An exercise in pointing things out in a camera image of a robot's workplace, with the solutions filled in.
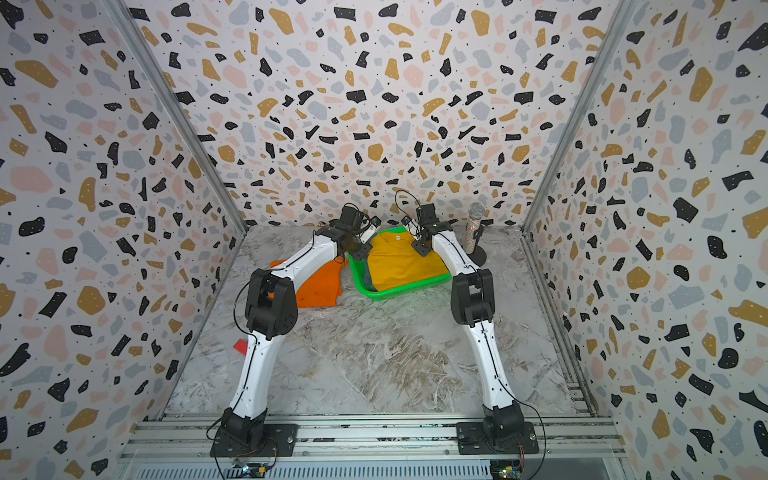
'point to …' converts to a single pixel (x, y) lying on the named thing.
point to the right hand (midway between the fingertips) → (427, 239)
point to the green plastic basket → (361, 275)
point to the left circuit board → (247, 471)
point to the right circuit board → (505, 469)
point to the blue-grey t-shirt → (368, 279)
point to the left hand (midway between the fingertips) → (364, 241)
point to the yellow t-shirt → (393, 261)
